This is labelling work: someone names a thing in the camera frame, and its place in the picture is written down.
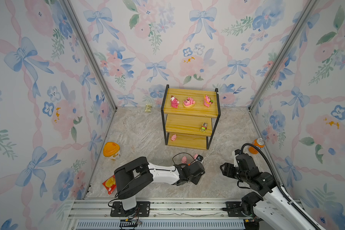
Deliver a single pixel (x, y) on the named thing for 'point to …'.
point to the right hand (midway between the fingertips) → (223, 167)
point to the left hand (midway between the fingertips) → (199, 173)
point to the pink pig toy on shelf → (173, 137)
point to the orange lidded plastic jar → (112, 150)
